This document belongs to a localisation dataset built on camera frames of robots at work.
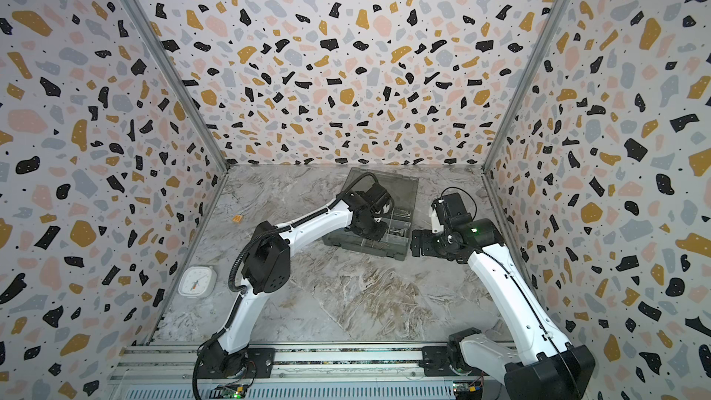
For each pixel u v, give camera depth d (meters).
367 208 0.71
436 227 0.68
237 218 1.03
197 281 0.86
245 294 0.58
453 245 0.52
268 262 0.55
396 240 0.98
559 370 0.37
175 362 0.75
